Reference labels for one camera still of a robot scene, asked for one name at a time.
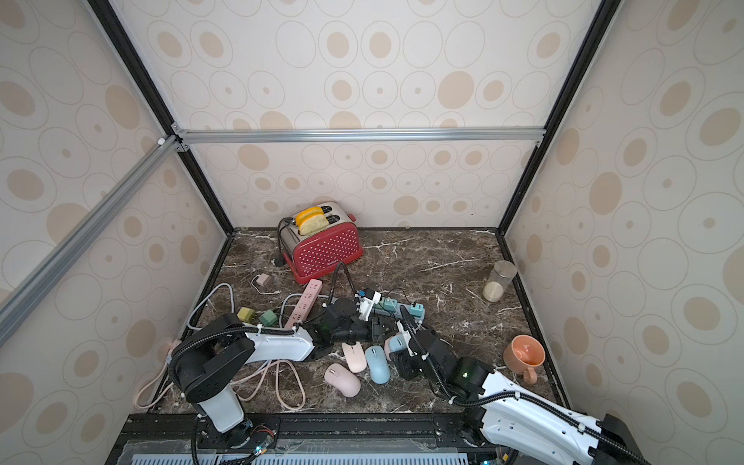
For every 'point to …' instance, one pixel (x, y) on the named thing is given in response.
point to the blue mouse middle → (379, 366)
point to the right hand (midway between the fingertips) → (398, 356)
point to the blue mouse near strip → (397, 343)
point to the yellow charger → (246, 314)
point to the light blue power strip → (397, 313)
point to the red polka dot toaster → (323, 251)
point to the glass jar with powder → (502, 275)
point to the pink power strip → (304, 306)
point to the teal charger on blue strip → (417, 310)
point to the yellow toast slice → (311, 220)
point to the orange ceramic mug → (522, 354)
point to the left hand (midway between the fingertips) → (403, 334)
